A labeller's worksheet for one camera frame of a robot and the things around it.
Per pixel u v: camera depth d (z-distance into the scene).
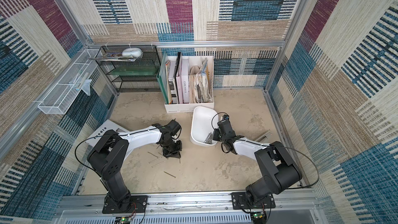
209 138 0.94
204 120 1.01
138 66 1.08
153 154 0.89
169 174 0.82
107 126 0.97
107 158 0.48
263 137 0.93
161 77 0.86
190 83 0.99
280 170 0.44
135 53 0.89
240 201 0.73
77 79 0.79
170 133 0.73
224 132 0.72
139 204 0.70
